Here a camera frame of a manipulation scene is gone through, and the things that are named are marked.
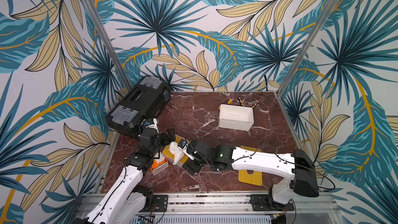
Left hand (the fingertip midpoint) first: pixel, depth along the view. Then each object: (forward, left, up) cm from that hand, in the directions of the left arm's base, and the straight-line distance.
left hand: (167, 133), depth 81 cm
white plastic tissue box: (-11, -2, -6) cm, 12 cm away
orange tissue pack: (-14, +3, -8) cm, 16 cm away
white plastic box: (+22, -41, -16) cm, 49 cm away
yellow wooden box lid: (-11, -2, +1) cm, 11 cm away
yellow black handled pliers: (+33, -57, -14) cm, 67 cm away
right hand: (-12, -11, -1) cm, 17 cm away
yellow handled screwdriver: (+35, -38, -14) cm, 54 cm away
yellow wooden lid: (-17, -47, -15) cm, 52 cm away
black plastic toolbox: (+22, +17, 0) cm, 28 cm away
